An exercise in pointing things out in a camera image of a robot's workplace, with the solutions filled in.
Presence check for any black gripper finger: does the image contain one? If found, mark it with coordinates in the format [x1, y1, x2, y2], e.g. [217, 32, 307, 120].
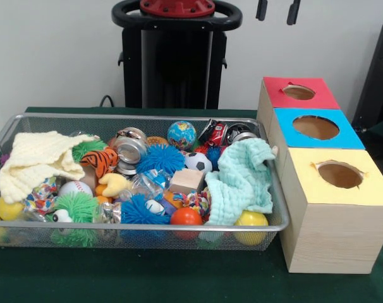
[255, 0, 268, 22]
[286, 0, 302, 26]

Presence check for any wooden box with three holes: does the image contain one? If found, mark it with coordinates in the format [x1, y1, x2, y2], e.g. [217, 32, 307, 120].
[256, 76, 383, 274]

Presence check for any shallow silver mesh bin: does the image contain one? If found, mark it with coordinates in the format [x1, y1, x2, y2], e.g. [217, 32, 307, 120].
[0, 112, 290, 252]

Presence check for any black flat panel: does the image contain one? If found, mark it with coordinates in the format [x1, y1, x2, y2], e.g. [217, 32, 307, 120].
[351, 21, 383, 133]

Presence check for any blue globe ball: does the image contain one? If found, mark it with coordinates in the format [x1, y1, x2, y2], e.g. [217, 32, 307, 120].
[166, 121, 197, 151]

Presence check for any small soccer ball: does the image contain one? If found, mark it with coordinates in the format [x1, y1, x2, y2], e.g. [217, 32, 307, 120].
[184, 152, 214, 174]

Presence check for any mint green cloth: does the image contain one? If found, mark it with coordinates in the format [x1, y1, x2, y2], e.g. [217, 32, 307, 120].
[204, 138, 276, 226]

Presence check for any blue spiky rubber ball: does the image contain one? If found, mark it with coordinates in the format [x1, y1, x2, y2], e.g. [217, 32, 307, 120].
[136, 144, 186, 176]

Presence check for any wooden cube block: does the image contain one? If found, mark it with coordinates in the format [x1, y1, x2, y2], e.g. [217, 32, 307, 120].
[169, 168, 205, 194]

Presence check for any orange tiger plush toy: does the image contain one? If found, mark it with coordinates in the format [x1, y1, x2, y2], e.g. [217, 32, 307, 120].
[80, 147, 120, 178]

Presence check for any orange smooth ball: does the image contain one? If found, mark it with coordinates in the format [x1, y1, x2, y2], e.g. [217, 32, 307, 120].
[170, 207, 204, 227]

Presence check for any white baseball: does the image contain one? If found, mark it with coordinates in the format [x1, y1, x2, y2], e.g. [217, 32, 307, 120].
[58, 181, 94, 199]

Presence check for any green spiky ball with eyes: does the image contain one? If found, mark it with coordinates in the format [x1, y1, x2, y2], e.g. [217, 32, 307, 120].
[46, 193, 100, 223]

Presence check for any cream knitted cloth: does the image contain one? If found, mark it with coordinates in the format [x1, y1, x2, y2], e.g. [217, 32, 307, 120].
[0, 131, 97, 205]

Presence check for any dark green tablecloth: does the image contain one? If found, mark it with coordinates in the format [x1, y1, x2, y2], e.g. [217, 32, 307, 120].
[0, 106, 383, 303]

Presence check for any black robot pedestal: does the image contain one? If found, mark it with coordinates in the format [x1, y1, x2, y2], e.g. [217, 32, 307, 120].
[111, 0, 243, 110]

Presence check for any black looped cable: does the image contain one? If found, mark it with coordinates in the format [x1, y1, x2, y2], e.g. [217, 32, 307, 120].
[99, 94, 115, 109]

